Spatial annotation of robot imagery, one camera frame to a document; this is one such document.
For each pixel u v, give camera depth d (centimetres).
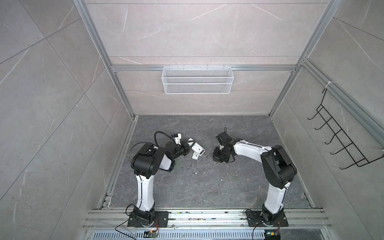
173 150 81
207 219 75
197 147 91
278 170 50
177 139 92
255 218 73
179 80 101
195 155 95
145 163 54
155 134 88
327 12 70
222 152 81
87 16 71
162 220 73
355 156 61
